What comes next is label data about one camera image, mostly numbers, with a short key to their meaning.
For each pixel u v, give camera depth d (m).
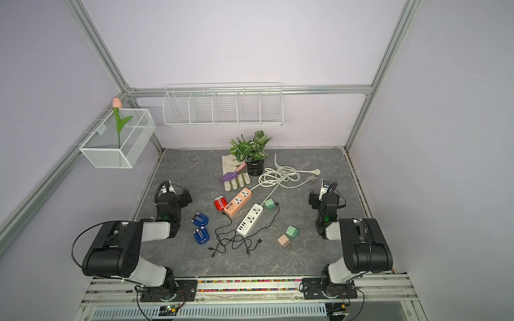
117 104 0.83
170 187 0.82
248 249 0.83
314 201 0.85
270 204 0.94
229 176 1.08
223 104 0.99
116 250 0.46
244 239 0.86
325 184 0.81
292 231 0.86
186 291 0.73
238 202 0.95
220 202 0.94
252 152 0.88
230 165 1.12
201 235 0.85
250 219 0.89
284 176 1.05
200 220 0.89
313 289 0.74
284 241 0.83
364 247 0.45
